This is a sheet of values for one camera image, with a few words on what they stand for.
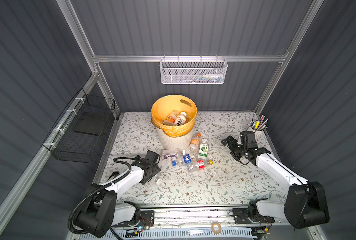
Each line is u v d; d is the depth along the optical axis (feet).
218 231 2.32
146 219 2.37
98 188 1.41
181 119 2.92
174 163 2.98
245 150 2.16
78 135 2.42
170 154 3.00
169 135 2.62
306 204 1.29
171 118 3.17
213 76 2.99
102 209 1.35
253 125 3.35
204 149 3.12
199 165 2.84
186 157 2.92
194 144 3.18
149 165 2.14
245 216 2.41
